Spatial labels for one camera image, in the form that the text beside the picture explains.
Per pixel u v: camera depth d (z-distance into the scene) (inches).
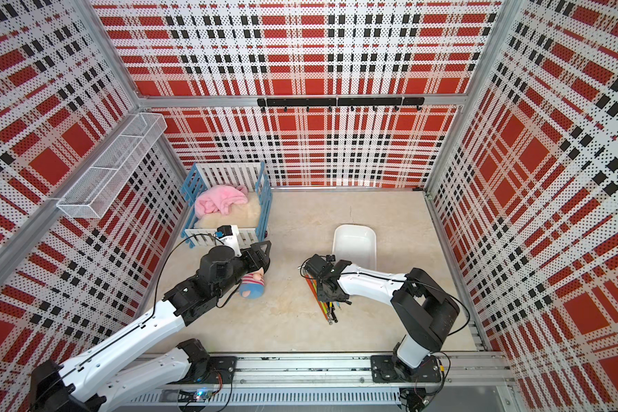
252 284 33.2
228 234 26.0
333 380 28.8
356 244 41.1
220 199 37.8
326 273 25.8
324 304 33.6
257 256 26.2
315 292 34.9
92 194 27.2
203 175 42.1
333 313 33.1
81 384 15.6
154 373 21.6
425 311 17.6
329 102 34.8
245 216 39.9
